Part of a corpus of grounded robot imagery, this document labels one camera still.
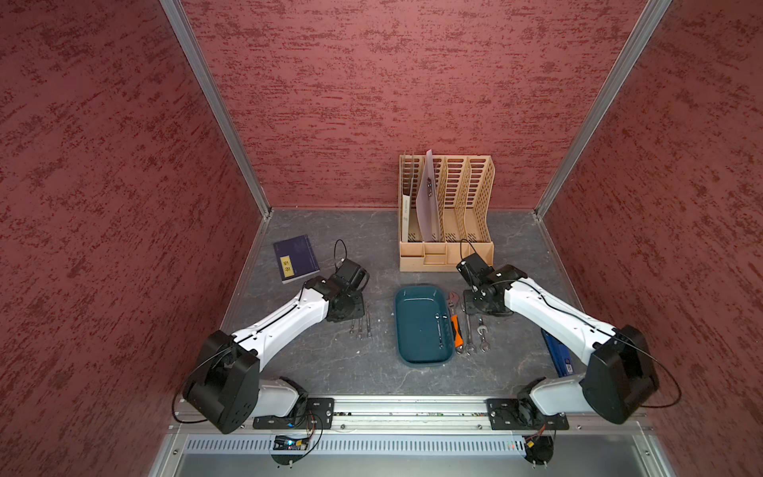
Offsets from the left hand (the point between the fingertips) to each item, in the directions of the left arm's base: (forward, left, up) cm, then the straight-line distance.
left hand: (352, 316), depth 84 cm
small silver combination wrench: (+1, -4, -6) cm, 8 cm away
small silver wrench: (-1, +1, -7) cm, 7 cm away
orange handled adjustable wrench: (+9, -31, -5) cm, 33 cm away
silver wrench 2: (-5, -39, -8) cm, 41 cm away
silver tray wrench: (+3, -26, -7) cm, 27 cm away
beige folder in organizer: (+26, -16, +15) cm, 34 cm away
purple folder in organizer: (+36, -23, +12) cm, 45 cm away
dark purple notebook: (+25, +24, -7) cm, 36 cm away
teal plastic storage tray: (-1, -21, -5) cm, 22 cm away
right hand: (+1, -36, +2) cm, 36 cm away
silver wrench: (-6, -35, -7) cm, 36 cm away
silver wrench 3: (-3, -2, -6) cm, 7 cm away
